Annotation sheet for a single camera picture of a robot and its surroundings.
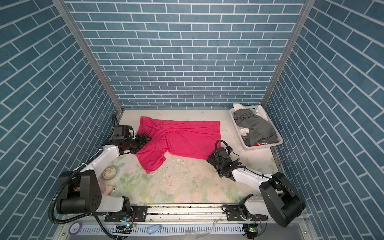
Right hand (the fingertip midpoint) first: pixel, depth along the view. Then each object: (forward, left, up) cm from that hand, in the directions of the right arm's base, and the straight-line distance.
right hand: (209, 158), depth 90 cm
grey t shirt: (+19, -32, +6) cm, 38 cm away
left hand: (+4, +38, +9) cm, 39 cm away
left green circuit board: (-38, +40, -5) cm, 56 cm away
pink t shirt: (+17, +9, -5) cm, 20 cm away
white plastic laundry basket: (+34, -14, +7) cm, 37 cm away
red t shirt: (+11, -31, +2) cm, 33 cm away
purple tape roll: (-39, +60, -2) cm, 71 cm away
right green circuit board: (-33, -21, -5) cm, 40 cm away
